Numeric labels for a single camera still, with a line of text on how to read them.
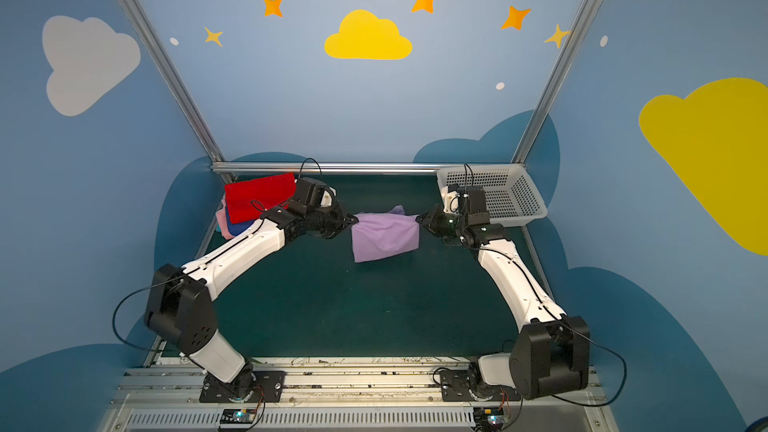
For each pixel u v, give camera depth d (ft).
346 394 2.41
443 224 2.35
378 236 2.81
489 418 2.33
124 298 1.40
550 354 1.35
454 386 2.45
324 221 2.37
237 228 3.21
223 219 3.39
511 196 3.75
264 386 2.44
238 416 2.32
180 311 1.45
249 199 3.50
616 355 1.25
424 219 2.38
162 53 2.76
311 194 2.18
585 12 2.53
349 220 2.63
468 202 2.06
